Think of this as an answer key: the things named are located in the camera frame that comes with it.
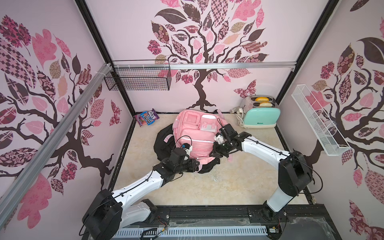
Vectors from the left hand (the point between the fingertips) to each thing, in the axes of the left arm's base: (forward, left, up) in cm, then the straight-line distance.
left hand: (198, 166), depth 80 cm
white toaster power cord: (+46, -33, -4) cm, 56 cm away
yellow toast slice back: (+46, -46, +9) cm, 66 cm away
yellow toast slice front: (+41, -48, +8) cm, 63 cm away
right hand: (+6, -7, +1) cm, 9 cm away
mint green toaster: (+38, -44, +5) cm, 58 cm away
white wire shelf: (+15, -66, +16) cm, 69 cm away
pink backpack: (+28, 0, 0) cm, 28 cm away
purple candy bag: (+44, +39, -7) cm, 60 cm away
